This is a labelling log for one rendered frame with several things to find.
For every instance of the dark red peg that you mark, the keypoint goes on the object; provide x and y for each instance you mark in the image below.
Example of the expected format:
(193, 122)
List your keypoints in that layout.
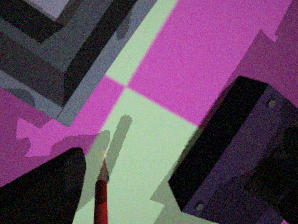
(100, 212)

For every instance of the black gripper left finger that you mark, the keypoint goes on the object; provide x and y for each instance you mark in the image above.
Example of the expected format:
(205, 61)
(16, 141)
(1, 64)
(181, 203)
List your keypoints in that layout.
(47, 195)

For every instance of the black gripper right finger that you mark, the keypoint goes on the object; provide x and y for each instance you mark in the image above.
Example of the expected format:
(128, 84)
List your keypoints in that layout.
(290, 145)

